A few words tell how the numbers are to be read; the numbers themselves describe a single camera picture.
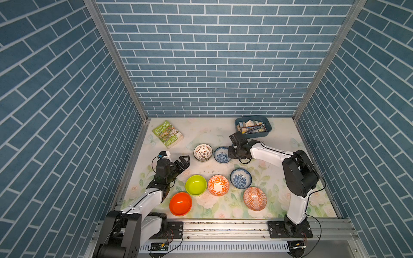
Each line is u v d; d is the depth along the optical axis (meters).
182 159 0.79
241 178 0.89
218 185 0.87
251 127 1.12
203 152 0.99
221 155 0.99
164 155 0.80
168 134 1.08
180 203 0.80
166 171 0.68
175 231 0.72
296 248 0.70
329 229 0.75
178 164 0.77
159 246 0.72
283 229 0.68
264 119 1.15
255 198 0.83
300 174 0.50
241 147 0.73
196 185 0.88
